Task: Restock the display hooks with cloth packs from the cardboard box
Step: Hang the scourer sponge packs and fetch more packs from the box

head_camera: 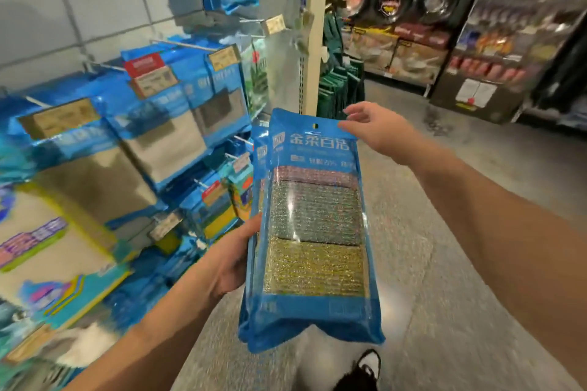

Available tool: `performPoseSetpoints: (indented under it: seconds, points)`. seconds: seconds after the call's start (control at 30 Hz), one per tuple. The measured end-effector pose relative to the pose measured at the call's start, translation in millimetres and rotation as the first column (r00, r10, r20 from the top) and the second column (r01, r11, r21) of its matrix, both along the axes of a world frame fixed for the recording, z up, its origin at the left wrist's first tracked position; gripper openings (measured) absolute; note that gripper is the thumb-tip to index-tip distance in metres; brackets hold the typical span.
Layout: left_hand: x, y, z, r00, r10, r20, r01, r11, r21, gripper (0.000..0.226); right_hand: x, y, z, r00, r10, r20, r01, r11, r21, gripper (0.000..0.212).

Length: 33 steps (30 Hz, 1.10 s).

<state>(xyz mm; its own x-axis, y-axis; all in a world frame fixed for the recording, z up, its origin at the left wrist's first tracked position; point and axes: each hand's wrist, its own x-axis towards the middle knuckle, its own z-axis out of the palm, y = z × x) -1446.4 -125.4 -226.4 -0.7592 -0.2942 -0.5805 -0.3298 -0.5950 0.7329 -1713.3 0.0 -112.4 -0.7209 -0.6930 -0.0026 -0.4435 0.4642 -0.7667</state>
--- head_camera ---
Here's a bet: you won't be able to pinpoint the red white price tag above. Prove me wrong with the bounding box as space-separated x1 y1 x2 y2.
124 51 181 98

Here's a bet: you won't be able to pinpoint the background shelf with boxed goods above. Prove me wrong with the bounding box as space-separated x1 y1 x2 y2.
431 0 587 126

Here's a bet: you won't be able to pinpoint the person's left hand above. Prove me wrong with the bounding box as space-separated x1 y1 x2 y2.
207 212 264 303

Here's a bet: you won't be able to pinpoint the striped sponge packets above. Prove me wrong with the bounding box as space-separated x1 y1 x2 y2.
179 134 267 241

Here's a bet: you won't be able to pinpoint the blue steel-cloth packets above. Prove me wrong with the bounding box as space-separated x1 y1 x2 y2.
179 38 253 144

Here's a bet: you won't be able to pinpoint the yellowish price tag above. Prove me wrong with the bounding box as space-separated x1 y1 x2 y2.
264 13 287 36
208 44 242 73
18 97 102 140

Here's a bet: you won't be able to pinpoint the clear packets with green print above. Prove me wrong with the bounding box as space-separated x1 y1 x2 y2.
240 33 271 117

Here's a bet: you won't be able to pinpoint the dark green goods pile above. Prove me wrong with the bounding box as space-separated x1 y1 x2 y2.
316 12 366 122

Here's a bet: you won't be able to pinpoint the blue glove packets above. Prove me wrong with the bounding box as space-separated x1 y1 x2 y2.
101 249 198 332

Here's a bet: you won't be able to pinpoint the blue antibacterial cloth packets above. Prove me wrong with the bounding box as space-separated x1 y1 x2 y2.
0 75 161 222

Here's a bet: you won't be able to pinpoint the person's right hand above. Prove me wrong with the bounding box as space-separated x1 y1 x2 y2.
338 100 432 167

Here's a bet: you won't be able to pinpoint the person's black shoe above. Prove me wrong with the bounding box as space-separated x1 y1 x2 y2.
334 348 383 391

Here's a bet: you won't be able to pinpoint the person's right forearm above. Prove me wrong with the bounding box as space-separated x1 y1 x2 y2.
408 134 587 382

